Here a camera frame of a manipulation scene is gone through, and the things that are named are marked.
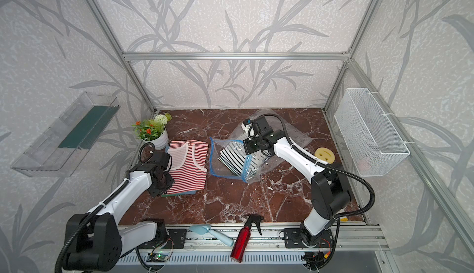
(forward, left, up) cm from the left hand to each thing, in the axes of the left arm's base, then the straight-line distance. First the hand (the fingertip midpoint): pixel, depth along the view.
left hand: (168, 186), depth 85 cm
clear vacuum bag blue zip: (+31, -30, 0) cm, 43 cm away
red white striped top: (+10, -7, 0) cm, 13 cm away
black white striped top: (+16, -30, -1) cm, 34 cm away
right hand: (+16, -35, +12) cm, 41 cm away
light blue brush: (-17, -18, -2) cm, 25 cm away
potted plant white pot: (+24, +10, +11) cm, 28 cm away
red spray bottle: (-20, -35, 0) cm, 40 cm away
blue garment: (+20, +6, +1) cm, 21 cm away
